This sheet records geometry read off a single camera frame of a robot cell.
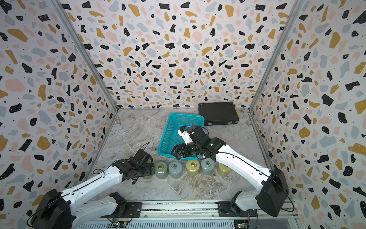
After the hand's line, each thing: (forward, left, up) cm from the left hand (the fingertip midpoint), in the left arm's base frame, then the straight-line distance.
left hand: (150, 169), depth 84 cm
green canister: (-3, +2, -3) cm, 5 cm away
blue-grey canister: (-2, -16, +4) cm, 16 cm away
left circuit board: (-26, +11, -4) cm, 28 cm away
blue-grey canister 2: (0, -34, +4) cm, 34 cm away
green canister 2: (-2, -8, +4) cm, 9 cm away
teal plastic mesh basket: (+24, -10, -4) cm, 26 cm away
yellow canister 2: (-2, -43, +3) cm, 43 cm away
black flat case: (+49, -48, -4) cm, 69 cm away
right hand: (+3, -17, +16) cm, 24 cm away
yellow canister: (-1, -25, +4) cm, 25 cm away
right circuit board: (-27, -49, -5) cm, 56 cm away
